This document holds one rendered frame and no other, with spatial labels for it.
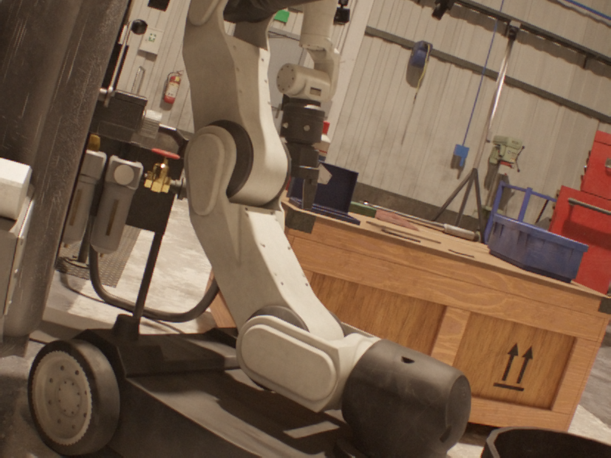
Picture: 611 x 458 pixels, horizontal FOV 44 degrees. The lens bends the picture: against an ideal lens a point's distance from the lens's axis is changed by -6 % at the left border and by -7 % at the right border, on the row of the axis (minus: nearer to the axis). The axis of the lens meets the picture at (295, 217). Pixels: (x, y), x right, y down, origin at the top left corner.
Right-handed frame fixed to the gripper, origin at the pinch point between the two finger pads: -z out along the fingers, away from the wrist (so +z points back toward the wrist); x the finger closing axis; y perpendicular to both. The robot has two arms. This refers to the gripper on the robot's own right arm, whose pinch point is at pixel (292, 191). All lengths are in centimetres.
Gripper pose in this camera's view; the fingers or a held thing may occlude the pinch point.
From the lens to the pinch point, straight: 169.4
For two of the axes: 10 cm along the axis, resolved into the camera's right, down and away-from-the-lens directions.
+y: -7.6, -0.8, -6.5
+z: 1.5, -9.9, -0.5
